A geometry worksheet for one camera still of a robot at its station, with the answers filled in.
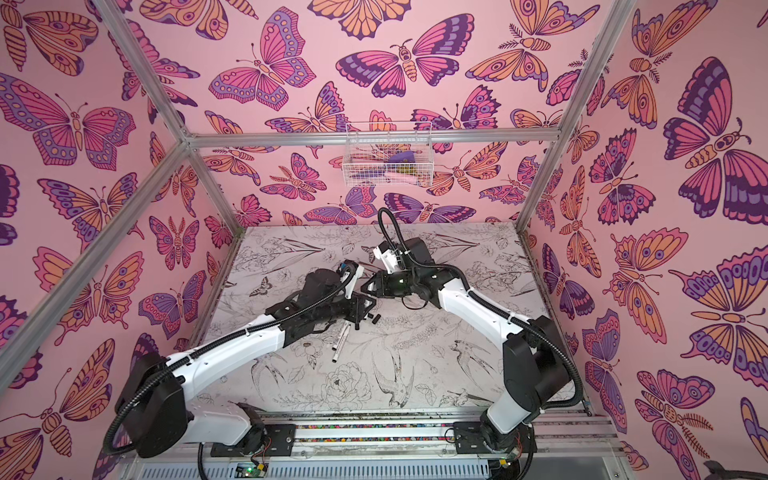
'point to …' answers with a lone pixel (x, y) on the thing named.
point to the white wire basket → (388, 154)
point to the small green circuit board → (250, 470)
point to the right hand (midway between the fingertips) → (363, 285)
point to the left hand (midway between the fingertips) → (376, 299)
